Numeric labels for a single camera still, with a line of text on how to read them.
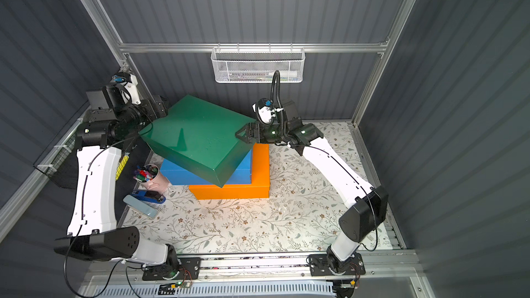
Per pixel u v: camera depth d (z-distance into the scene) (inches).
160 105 24.0
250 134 24.4
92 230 15.3
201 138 27.1
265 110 25.8
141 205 33.2
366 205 16.6
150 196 34.3
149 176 33.3
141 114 22.4
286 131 22.0
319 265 29.0
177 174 29.0
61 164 24.4
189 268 29.1
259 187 33.0
